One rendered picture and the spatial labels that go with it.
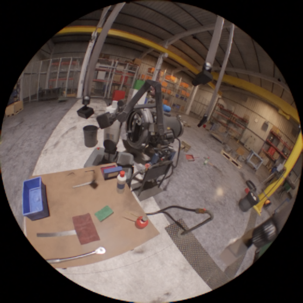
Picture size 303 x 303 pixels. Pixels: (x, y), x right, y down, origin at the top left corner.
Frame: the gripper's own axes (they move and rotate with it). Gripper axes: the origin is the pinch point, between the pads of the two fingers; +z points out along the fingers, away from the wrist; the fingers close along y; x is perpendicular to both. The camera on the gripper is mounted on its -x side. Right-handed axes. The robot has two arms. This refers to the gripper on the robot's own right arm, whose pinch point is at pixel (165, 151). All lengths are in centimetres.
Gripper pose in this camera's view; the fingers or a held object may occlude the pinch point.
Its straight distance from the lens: 105.4
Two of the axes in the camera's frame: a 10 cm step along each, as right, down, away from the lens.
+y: -0.5, -5.6, 8.3
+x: -9.7, 2.2, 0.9
